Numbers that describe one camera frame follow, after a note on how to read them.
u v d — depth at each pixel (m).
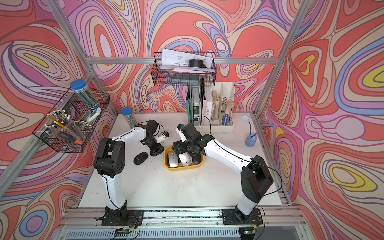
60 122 0.59
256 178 0.44
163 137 0.91
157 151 0.89
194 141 0.63
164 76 1.01
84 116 0.74
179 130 0.75
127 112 0.94
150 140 0.83
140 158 0.93
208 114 0.98
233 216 0.73
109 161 0.54
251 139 0.96
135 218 0.73
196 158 0.91
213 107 0.94
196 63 0.82
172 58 0.85
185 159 0.90
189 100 0.86
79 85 0.69
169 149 0.93
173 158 0.89
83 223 0.73
